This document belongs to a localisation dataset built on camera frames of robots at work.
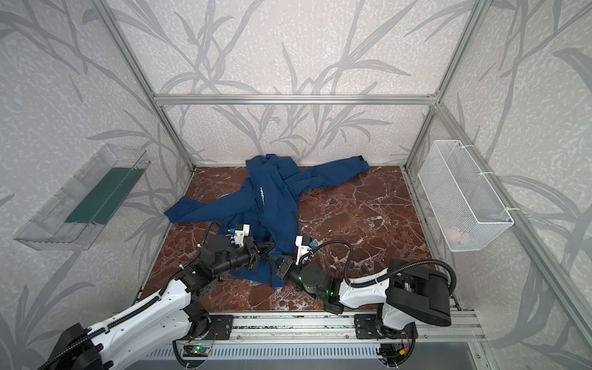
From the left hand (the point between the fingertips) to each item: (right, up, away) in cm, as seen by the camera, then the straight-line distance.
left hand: (278, 242), depth 74 cm
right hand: (-3, -3, -1) cm, 4 cm away
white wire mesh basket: (+53, +11, -13) cm, 55 cm away
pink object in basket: (+56, +3, -1) cm, 56 cm away
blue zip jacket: (-9, +8, +22) cm, 25 cm away
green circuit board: (-25, -33, -3) cm, 42 cm away
